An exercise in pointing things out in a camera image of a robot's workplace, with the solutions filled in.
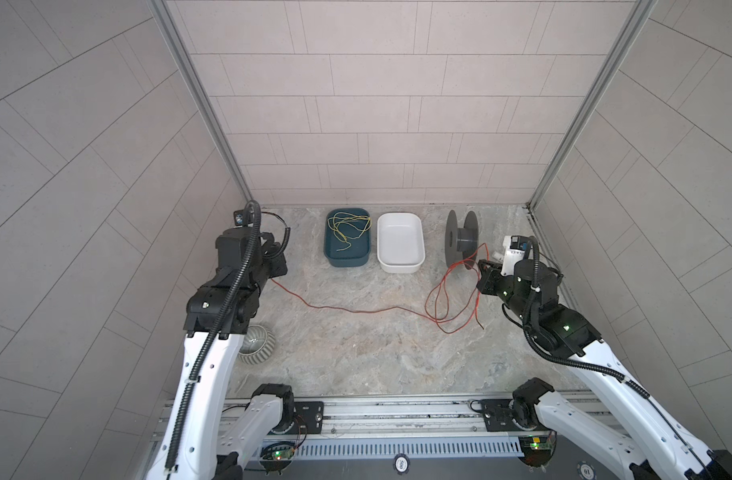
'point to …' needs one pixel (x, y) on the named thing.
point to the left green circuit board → (283, 454)
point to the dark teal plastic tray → (357, 255)
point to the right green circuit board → (537, 450)
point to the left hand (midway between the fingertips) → (276, 243)
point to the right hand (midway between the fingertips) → (475, 262)
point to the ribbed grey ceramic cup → (258, 345)
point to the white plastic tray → (400, 242)
